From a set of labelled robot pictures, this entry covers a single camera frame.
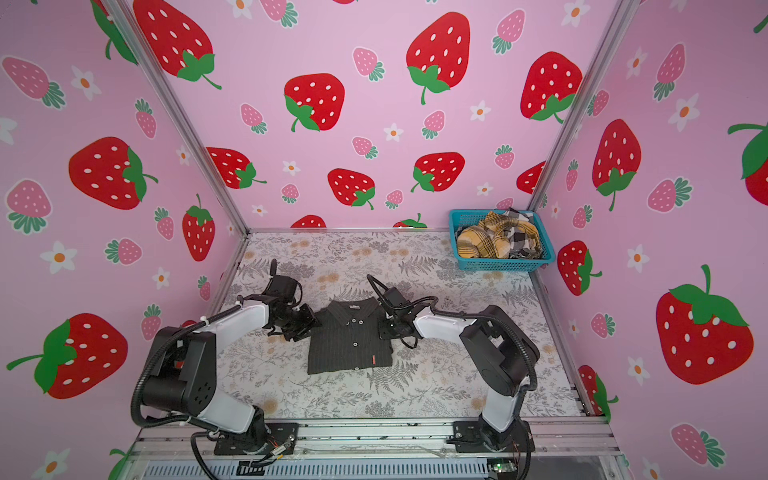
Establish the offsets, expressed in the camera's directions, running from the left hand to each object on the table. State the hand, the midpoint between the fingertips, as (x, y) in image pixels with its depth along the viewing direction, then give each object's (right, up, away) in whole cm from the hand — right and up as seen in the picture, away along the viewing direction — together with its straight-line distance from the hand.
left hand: (320, 325), depth 91 cm
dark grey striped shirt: (+9, -3, -3) cm, 10 cm away
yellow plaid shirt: (+57, +28, +15) cm, 65 cm away
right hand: (+19, -1, +1) cm, 19 cm away
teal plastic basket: (+50, +37, +23) cm, 66 cm away
